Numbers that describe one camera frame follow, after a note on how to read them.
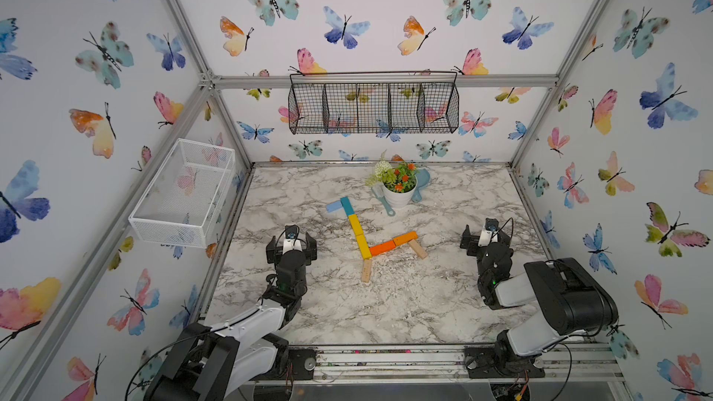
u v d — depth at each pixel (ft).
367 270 2.97
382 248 3.15
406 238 3.23
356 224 3.34
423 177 3.89
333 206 3.54
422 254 3.06
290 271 2.09
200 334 1.46
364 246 3.15
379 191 3.55
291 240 2.36
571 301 1.48
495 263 2.26
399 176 3.15
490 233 2.49
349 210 3.51
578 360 2.48
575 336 1.63
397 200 3.39
